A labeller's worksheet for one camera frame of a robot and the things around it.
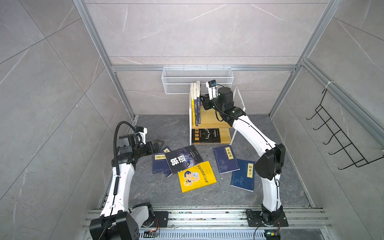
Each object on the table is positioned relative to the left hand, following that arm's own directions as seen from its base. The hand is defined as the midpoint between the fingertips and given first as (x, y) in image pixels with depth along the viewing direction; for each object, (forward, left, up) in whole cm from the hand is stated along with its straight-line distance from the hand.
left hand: (155, 140), depth 79 cm
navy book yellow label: (-3, -41, -19) cm, 45 cm away
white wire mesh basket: (+43, -11, +9) cm, 46 cm away
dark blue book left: (-4, +1, -20) cm, 20 cm away
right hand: (+21, -26, +14) cm, 37 cm away
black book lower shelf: (+14, -30, -16) cm, 36 cm away
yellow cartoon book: (-14, -23, -19) cm, 33 cm away
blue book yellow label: (-15, -50, -19) cm, 56 cm away
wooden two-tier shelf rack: (+15, -31, -1) cm, 35 cm away
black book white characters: (-2, -14, -18) cm, 23 cm away
